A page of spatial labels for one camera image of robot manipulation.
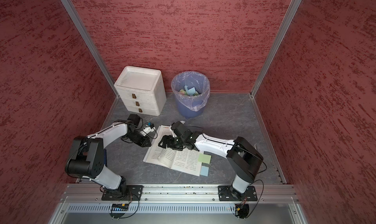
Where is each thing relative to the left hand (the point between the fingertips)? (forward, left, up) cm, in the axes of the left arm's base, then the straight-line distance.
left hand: (147, 146), depth 88 cm
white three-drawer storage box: (+28, +5, +22) cm, 36 cm away
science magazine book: (-8, -24, -2) cm, 25 cm away
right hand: (-4, -12, +6) cm, 14 cm away
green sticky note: (-6, -35, -2) cm, 35 cm away
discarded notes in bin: (+36, -27, +12) cm, 47 cm away
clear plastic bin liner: (+41, -27, +20) cm, 53 cm away
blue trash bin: (+22, -23, +5) cm, 32 cm away
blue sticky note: (-13, -35, -3) cm, 37 cm away
